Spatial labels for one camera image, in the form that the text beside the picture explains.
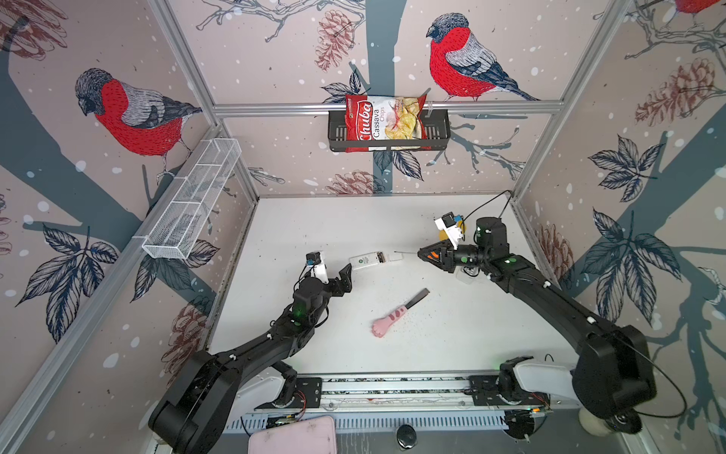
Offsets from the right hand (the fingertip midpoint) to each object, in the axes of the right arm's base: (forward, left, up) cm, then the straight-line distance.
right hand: (417, 258), depth 77 cm
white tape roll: (-34, -41, -18) cm, 56 cm away
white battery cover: (+13, +5, -20) cm, 24 cm away
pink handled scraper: (-12, +10, -19) cm, 25 cm away
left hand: (0, +23, -6) cm, 24 cm away
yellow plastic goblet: (+2, -10, +12) cm, 16 cm away
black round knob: (-39, +3, -11) cm, 40 cm away
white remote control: (+11, +17, -18) cm, 27 cm away
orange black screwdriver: (-1, -3, +2) cm, 4 cm away
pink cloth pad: (-39, +25, -17) cm, 50 cm away
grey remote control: (-5, -13, 0) cm, 14 cm away
